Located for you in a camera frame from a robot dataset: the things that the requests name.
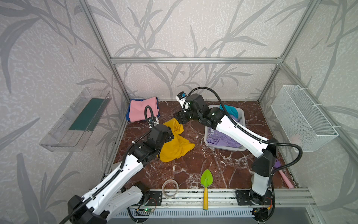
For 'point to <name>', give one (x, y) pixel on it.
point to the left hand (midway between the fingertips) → (169, 126)
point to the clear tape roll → (163, 186)
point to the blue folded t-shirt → (158, 106)
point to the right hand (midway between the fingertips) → (178, 107)
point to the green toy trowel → (206, 179)
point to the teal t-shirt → (230, 110)
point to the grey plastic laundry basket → (223, 148)
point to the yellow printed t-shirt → (175, 147)
